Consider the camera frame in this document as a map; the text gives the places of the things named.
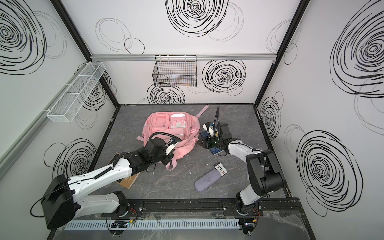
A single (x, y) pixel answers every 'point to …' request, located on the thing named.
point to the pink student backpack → (186, 126)
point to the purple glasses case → (204, 182)
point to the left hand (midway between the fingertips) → (174, 148)
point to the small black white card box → (219, 167)
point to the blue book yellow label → (215, 150)
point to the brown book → (126, 182)
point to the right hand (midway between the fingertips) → (198, 142)
